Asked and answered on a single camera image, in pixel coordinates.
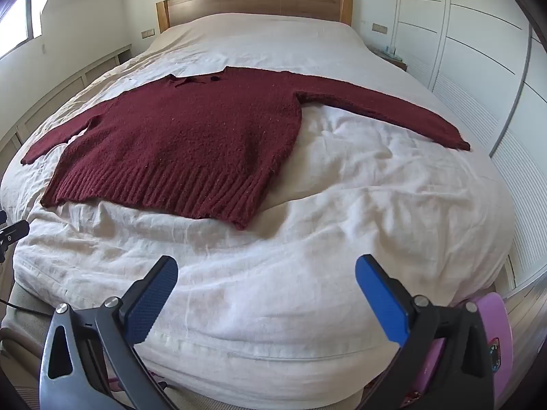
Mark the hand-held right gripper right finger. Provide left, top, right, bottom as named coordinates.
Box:
left=355, top=254, right=493, bottom=410

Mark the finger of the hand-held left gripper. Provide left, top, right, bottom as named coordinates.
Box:
left=0, top=219, right=30, bottom=262

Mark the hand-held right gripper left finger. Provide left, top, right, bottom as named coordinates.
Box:
left=38, top=255, right=180, bottom=410

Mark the maroon knitted sweater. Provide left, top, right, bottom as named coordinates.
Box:
left=21, top=66, right=471, bottom=230

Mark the bed with white duvet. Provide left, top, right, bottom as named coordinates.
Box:
left=0, top=13, right=513, bottom=410

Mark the low white louvred cabinet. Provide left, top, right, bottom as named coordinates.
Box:
left=0, top=45, right=132, bottom=167

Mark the window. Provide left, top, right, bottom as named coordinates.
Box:
left=0, top=0, right=57, bottom=59

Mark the wooden nightstand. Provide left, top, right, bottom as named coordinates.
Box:
left=371, top=47, right=408, bottom=72

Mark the white wardrobe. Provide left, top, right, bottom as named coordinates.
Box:
left=391, top=0, right=547, bottom=293

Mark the wooden headboard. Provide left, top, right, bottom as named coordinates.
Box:
left=156, top=0, right=355, bottom=34

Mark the black cable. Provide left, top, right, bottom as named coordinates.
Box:
left=0, top=299, right=57, bottom=313

